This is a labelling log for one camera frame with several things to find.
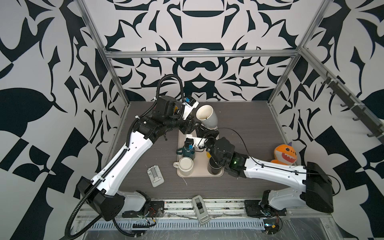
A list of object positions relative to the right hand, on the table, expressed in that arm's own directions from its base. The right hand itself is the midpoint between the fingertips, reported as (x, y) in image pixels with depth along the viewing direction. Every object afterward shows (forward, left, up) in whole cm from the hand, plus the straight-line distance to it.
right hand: (203, 121), depth 68 cm
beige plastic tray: (-10, +1, -32) cm, 33 cm away
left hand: (+1, +3, +2) cm, 4 cm away
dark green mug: (-4, +9, -22) cm, 24 cm away
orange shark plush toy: (-5, -46, -25) cm, 53 cm away
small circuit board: (-37, -31, -34) cm, 59 cm away
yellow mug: (-15, -2, -4) cm, 15 cm away
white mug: (-11, +9, -25) cm, 29 cm away
